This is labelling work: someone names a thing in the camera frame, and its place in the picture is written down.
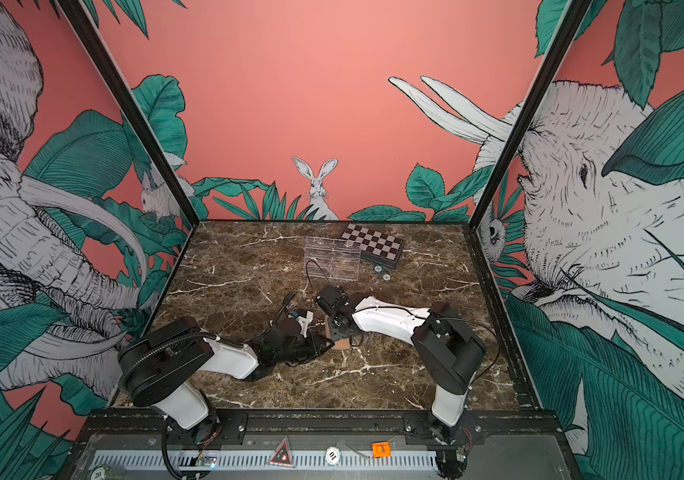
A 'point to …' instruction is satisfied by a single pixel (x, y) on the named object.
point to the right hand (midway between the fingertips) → (339, 327)
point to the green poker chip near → (386, 277)
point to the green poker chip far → (378, 268)
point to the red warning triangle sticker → (282, 454)
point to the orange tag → (381, 449)
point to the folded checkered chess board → (375, 246)
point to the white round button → (333, 455)
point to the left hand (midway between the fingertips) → (338, 343)
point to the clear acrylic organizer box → (331, 258)
